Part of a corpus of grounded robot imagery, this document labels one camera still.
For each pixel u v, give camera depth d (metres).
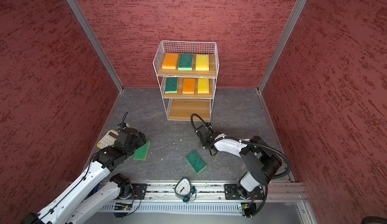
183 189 0.71
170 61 0.75
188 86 0.86
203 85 0.87
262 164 0.45
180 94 0.86
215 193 0.76
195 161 0.83
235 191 0.74
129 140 0.60
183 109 1.04
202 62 0.74
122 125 0.68
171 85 0.87
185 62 0.74
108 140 0.90
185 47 0.90
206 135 0.71
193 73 0.73
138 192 0.74
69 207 0.42
